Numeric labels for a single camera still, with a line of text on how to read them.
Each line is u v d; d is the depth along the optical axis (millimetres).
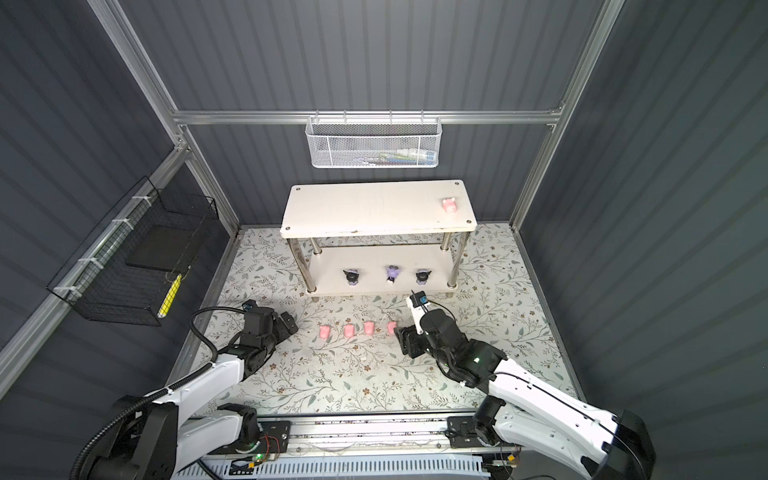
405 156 919
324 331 911
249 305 791
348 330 909
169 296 682
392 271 960
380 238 1158
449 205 754
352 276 934
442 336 547
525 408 487
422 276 936
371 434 757
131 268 723
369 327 911
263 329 707
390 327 909
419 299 667
